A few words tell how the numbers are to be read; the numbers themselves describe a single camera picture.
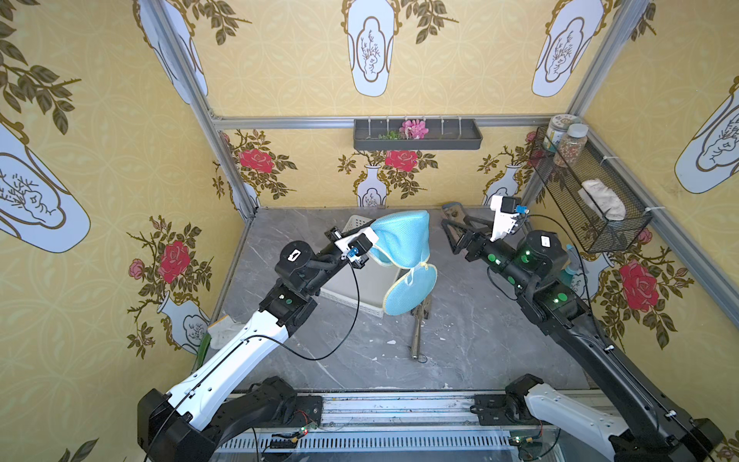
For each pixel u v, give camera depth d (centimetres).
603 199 70
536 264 48
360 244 49
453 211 117
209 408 41
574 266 80
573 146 80
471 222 67
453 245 58
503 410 73
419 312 94
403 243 60
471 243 57
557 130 86
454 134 92
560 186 103
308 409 74
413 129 88
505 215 55
